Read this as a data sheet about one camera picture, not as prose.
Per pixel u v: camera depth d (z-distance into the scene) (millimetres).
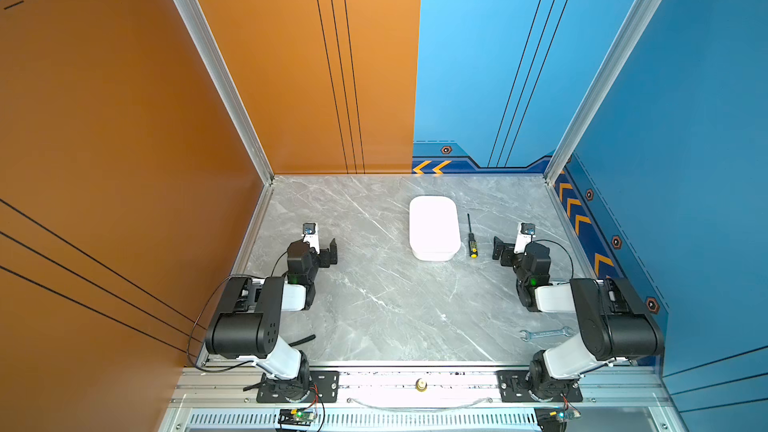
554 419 707
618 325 448
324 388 742
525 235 808
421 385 715
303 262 724
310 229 811
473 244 994
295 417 706
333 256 870
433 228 968
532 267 715
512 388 725
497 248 889
